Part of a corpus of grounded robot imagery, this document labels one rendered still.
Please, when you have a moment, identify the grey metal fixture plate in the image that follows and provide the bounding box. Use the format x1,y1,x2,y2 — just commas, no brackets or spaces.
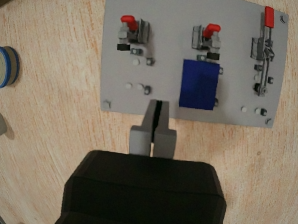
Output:
100,0,289,128

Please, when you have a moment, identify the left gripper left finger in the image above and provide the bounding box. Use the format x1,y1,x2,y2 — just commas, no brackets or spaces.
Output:
129,99,160,157

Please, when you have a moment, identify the dark blue flat plate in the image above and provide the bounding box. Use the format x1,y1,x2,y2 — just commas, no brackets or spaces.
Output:
178,59,220,111

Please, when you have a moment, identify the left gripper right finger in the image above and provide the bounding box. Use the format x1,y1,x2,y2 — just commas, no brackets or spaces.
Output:
152,100,177,160

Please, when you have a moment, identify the white plastic bottle with black cap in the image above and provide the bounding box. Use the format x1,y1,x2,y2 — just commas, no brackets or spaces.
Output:
0,115,7,136

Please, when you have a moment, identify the grey toggle clamp with red handle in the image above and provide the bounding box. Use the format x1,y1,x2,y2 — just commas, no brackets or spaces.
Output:
250,6,275,97
117,15,149,51

